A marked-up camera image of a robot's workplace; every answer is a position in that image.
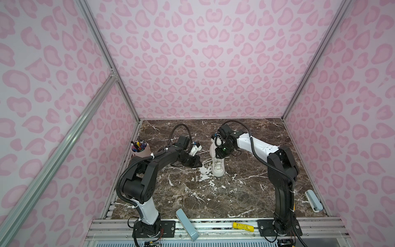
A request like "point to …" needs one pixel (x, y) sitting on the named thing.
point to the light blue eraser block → (181, 215)
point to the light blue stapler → (315, 204)
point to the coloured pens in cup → (139, 146)
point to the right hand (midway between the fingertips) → (219, 153)
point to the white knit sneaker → (218, 164)
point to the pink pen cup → (145, 153)
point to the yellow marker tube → (240, 226)
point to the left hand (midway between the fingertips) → (202, 163)
